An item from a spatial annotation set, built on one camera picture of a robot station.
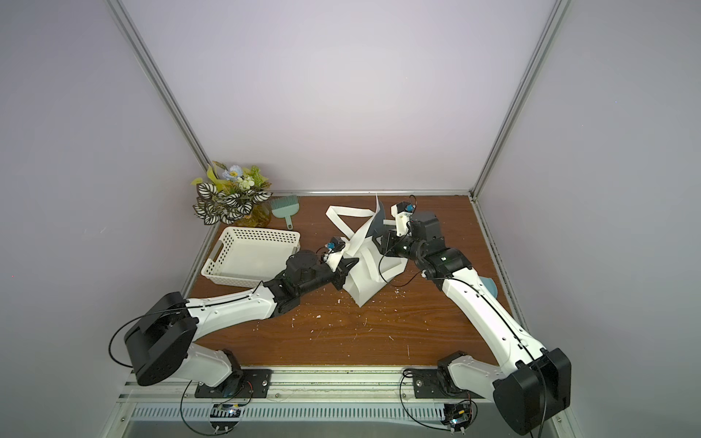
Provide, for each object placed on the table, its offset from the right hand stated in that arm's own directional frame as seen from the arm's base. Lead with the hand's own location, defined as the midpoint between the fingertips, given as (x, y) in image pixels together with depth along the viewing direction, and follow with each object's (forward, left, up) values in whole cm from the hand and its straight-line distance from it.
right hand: (377, 232), depth 74 cm
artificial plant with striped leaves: (+13, +45, +1) cm, 47 cm away
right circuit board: (-39, -21, -28) cm, 53 cm away
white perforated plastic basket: (+7, +49, -26) cm, 56 cm away
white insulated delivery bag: (-7, +1, -7) cm, 10 cm away
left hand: (-5, +5, -7) cm, 10 cm away
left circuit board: (-42, +41, -29) cm, 65 cm away
